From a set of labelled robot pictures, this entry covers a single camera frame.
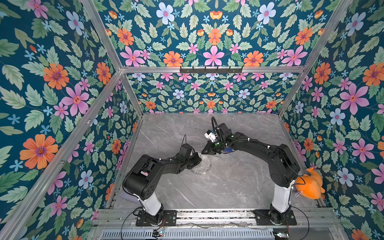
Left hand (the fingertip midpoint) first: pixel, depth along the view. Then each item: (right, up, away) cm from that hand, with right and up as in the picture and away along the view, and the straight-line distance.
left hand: (204, 159), depth 93 cm
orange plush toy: (+56, -11, -16) cm, 59 cm away
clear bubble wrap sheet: (+1, -3, -4) cm, 6 cm away
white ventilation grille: (-8, -31, -23) cm, 40 cm away
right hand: (0, +8, -7) cm, 10 cm away
